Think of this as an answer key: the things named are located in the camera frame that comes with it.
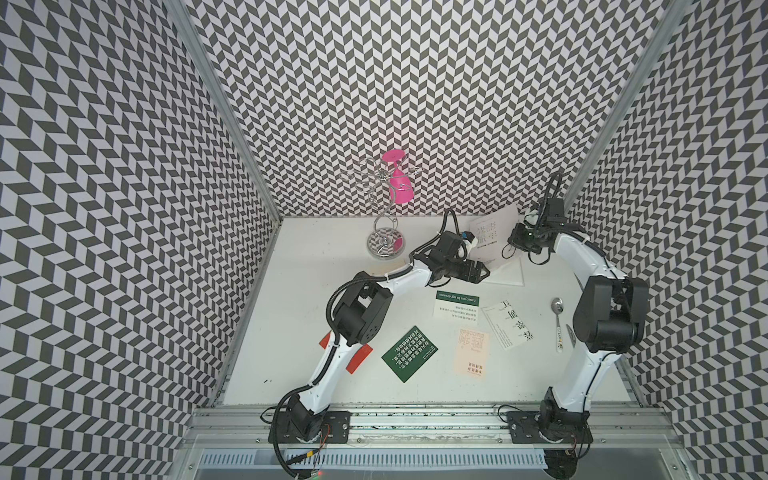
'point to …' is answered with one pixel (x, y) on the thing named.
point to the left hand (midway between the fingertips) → (480, 272)
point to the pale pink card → (472, 355)
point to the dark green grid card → (410, 353)
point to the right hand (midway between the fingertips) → (510, 241)
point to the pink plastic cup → (400, 186)
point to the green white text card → (457, 307)
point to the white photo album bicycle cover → (496, 230)
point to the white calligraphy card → (506, 325)
